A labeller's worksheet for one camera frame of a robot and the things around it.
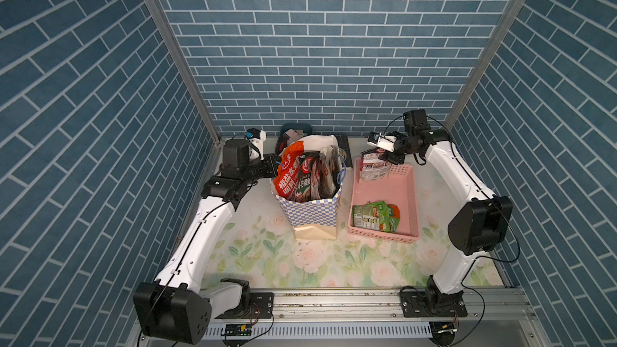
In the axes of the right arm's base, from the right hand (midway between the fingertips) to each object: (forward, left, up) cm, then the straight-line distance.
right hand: (387, 146), depth 89 cm
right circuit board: (-53, -16, -23) cm, 60 cm away
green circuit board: (-57, +45, -25) cm, 77 cm away
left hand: (-15, +34, +7) cm, 38 cm away
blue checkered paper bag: (-27, +25, -9) cm, 38 cm away
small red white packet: (-2, +4, -11) cm, 12 cm away
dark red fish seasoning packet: (-12, +23, 0) cm, 26 cm away
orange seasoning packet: (-14, +36, -3) cm, 39 cm away
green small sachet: (-19, +2, -19) cm, 27 cm away
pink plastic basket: (-3, -10, -23) cm, 25 cm away
